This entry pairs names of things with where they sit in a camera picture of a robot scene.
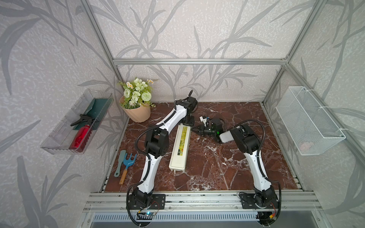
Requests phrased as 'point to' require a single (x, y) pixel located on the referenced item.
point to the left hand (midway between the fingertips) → (187, 124)
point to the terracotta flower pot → (139, 114)
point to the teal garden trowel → (121, 158)
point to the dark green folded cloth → (95, 113)
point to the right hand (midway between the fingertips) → (190, 130)
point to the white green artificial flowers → (137, 94)
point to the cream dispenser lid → (179, 153)
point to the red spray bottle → (81, 137)
